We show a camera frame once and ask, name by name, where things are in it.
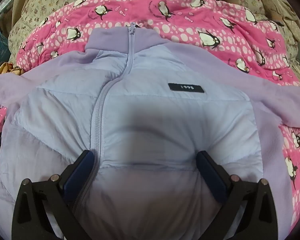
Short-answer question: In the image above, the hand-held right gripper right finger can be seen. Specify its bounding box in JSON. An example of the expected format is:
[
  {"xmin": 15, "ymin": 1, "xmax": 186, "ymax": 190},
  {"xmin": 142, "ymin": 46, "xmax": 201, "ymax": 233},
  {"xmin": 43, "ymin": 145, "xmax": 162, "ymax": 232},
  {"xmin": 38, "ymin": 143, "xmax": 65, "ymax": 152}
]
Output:
[{"xmin": 195, "ymin": 150, "xmax": 278, "ymax": 240}]

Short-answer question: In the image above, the yellow crumpled cloth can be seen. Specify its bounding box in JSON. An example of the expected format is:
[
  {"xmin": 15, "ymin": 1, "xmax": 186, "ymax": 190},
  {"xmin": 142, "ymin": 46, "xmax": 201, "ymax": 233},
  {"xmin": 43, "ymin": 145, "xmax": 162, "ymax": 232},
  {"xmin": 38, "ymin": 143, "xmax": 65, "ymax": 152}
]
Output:
[{"xmin": 0, "ymin": 62, "xmax": 23, "ymax": 76}]

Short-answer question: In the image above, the lilac zip-up jacket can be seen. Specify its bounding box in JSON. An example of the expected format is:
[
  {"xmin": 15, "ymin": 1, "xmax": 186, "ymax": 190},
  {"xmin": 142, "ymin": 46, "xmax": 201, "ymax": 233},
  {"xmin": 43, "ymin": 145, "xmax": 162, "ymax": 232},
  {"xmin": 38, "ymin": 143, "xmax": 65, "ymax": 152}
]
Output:
[{"xmin": 0, "ymin": 22, "xmax": 300, "ymax": 240}]

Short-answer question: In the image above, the pink penguin print blanket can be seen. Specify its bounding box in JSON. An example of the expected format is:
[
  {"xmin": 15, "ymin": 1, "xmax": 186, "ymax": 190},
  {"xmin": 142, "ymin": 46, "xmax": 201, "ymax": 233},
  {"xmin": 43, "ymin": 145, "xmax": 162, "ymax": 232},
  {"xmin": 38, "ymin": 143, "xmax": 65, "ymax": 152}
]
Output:
[{"xmin": 0, "ymin": 0, "xmax": 300, "ymax": 220}]

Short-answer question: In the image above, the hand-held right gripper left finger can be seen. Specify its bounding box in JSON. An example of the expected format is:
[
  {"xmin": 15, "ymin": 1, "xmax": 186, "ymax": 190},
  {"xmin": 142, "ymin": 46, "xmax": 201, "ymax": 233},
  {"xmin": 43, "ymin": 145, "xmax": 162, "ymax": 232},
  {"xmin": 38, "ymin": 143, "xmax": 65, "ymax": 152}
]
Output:
[{"xmin": 12, "ymin": 150, "xmax": 97, "ymax": 240}]

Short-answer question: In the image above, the beige cloth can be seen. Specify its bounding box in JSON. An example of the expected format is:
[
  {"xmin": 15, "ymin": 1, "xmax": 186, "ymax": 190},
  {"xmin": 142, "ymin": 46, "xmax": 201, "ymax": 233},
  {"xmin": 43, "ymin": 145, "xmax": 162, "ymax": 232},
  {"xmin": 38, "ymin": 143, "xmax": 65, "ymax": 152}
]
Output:
[{"xmin": 206, "ymin": 0, "xmax": 300, "ymax": 45}]

